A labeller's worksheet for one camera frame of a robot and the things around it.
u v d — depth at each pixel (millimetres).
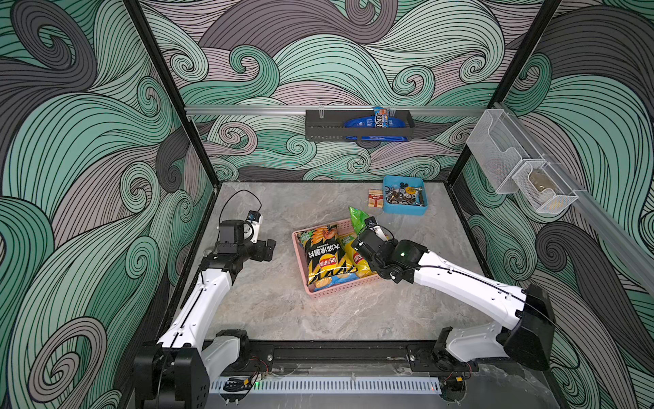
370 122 922
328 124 950
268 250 746
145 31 744
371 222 673
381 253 570
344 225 978
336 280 837
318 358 744
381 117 900
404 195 1141
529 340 375
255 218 728
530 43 767
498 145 780
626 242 524
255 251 729
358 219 813
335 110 934
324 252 822
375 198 1131
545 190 641
